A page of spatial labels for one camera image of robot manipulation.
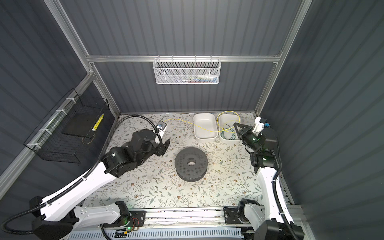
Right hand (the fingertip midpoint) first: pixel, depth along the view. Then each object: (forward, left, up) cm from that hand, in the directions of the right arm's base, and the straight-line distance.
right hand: (235, 125), depth 71 cm
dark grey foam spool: (-14, +24, -25) cm, 37 cm away
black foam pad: (+3, +79, -1) cm, 80 cm away
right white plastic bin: (+17, -3, -30) cm, 35 cm away
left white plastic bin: (+29, +11, -29) cm, 42 cm away
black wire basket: (-11, +84, +2) cm, 85 cm away
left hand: (-6, +35, 0) cm, 36 cm away
